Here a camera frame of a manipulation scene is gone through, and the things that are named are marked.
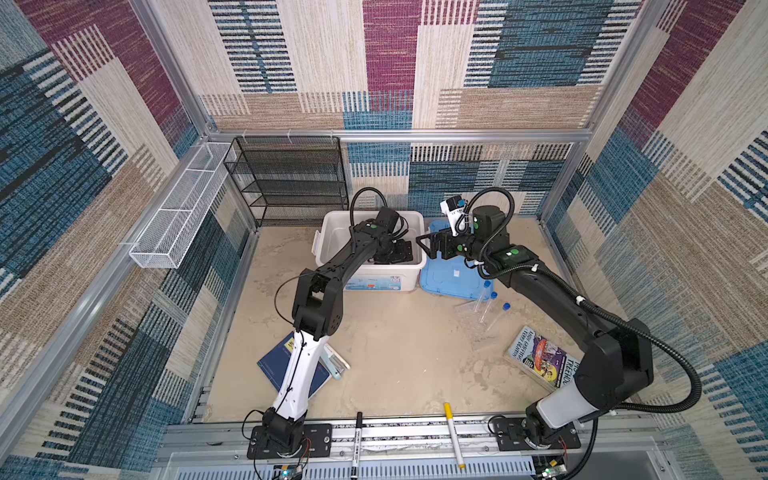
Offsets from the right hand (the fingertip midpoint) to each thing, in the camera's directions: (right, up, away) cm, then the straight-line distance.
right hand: (429, 239), depth 81 cm
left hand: (-5, -4, +19) cm, 20 cm away
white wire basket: (-77, +1, +11) cm, 78 cm away
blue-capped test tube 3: (+20, -18, -1) cm, 27 cm away
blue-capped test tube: (+16, -13, +3) cm, 21 cm away
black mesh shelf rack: (-47, +22, +29) cm, 59 cm away
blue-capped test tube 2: (+17, -15, +1) cm, 23 cm away
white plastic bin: (-17, -10, +11) cm, 23 cm away
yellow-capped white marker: (+5, -45, -5) cm, 46 cm away
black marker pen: (-18, -46, -6) cm, 50 cm away
